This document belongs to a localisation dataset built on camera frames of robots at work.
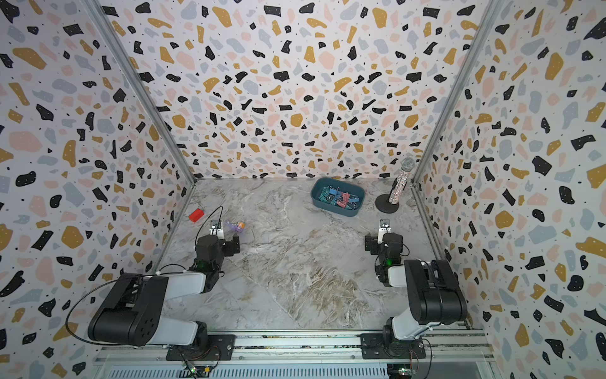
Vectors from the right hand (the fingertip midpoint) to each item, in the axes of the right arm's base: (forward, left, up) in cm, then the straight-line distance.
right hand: (384, 233), depth 95 cm
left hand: (-4, +63, +3) cm, 64 cm away
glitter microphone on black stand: (+15, -4, +1) cm, 16 cm away
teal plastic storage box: (+22, +19, -3) cm, 29 cm away
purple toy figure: (+3, +61, -2) cm, 61 cm away
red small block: (+9, +81, -2) cm, 82 cm away
